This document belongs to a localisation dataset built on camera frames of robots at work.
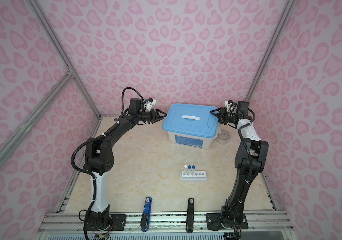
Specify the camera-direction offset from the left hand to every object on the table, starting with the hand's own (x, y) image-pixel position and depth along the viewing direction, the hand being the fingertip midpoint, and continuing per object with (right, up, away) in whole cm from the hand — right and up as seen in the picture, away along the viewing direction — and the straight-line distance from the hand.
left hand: (166, 113), depth 89 cm
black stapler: (+13, -53, -18) cm, 57 cm away
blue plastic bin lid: (+16, -3, +3) cm, 16 cm away
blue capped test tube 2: (+15, -33, -6) cm, 37 cm away
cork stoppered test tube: (+11, -28, -14) cm, 33 cm away
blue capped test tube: (+13, -33, -8) cm, 36 cm away
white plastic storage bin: (+15, -16, +4) cm, 23 cm away
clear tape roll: (+39, -15, +17) cm, 45 cm away
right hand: (+29, +1, +1) cm, 29 cm away
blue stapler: (-9, -52, -15) cm, 54 cm away
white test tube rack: (+18, -35, -6) cm, 40 cm away
